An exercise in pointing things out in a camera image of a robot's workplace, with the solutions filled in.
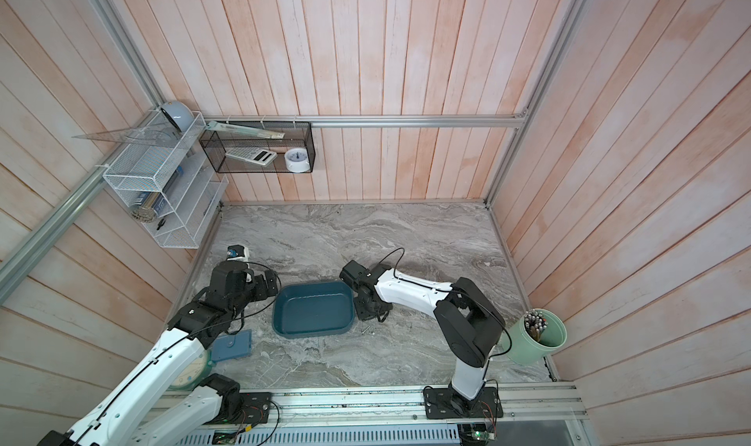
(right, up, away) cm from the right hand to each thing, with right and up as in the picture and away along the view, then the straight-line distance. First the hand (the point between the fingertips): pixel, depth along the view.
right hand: (370, 310), depth 89 cm
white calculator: (-39, +51, +9) cm, 64 cm away
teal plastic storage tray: (-18, 0, 0) cm, 18 cm away
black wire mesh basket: (-24, +57, +6) cm, 62 cm away
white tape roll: (-24, +48, +6) cm, 54 cm away
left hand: (-30, +11, -9) cm, 34 cm away
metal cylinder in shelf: (-60, +30, -12) cm, 68 cm away
